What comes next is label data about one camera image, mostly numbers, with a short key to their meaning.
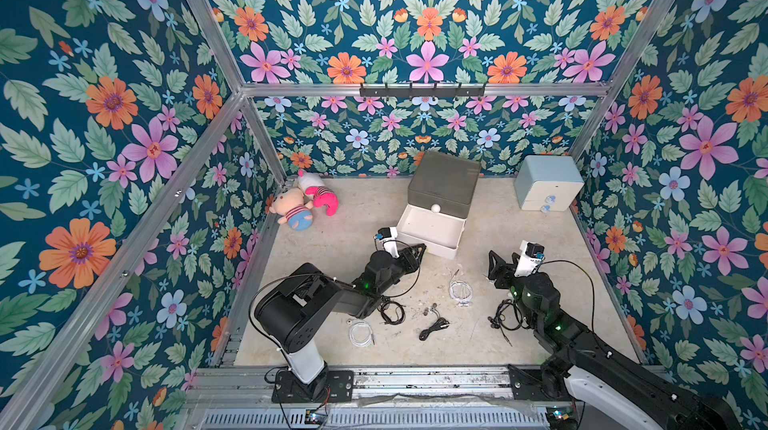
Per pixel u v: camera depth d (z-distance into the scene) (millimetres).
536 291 593
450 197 867
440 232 932
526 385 736
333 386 752
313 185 1057
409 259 784
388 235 815
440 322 836
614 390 516
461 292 884
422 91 932
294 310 467
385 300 881
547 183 985
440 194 867
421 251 858
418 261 820
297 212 1014
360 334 823
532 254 675
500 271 717
